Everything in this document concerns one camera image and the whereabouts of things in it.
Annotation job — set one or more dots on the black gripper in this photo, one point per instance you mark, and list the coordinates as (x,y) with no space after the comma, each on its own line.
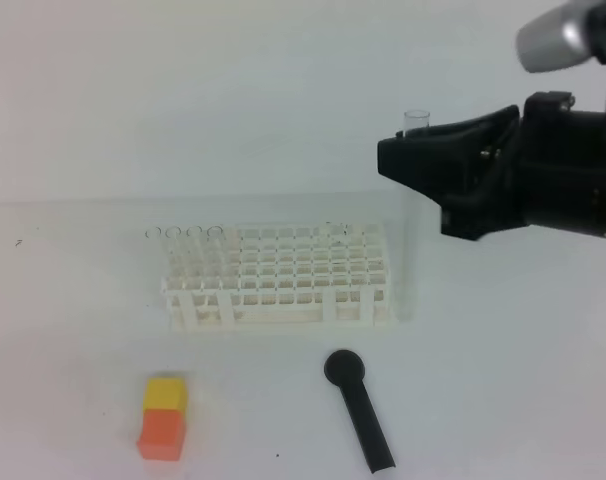
(492,174)

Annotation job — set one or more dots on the clear glass test tube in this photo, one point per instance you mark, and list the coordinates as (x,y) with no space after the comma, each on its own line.
(415,121)

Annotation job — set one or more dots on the white plastic test tube rack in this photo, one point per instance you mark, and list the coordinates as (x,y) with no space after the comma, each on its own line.
(280,275)

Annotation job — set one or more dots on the clear test tube in rack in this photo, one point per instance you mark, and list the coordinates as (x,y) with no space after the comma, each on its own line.
(216,250)
(175,252)
(197,242)
(162,247)

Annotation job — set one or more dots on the black plastic scoop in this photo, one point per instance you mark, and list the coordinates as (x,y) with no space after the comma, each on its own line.
(346,370)

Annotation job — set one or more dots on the yellow block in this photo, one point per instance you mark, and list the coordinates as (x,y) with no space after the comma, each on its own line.
(166,393)

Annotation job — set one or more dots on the orange block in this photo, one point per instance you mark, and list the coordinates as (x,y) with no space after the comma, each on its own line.
(162,435)

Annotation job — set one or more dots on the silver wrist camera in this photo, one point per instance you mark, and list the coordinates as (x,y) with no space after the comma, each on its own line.
(557,39)

